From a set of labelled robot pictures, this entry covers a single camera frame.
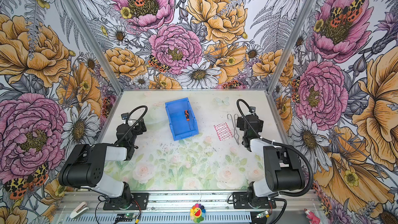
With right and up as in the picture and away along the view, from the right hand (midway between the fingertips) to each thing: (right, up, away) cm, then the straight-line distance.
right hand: (249, 121), depth 94 cm
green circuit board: (-61, -40, -23) cm, 76 cm away
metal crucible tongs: (-8, -9, +3) cm, 12 cm away
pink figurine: (+20, -39, -27) cm, 51 cm away
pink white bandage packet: (-15, -7, +5) cm, 17 cm away
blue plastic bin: (-43, -3, +8) cm, 44 cm away
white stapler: (-83, -37, -24) cm, 94 cm away
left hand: (-68, -1, 0) cm, 68 cm away
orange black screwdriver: (-39, +3, +11) cm, 40 cm away
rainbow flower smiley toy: (-30, -38, -24) cm, 54 cm away
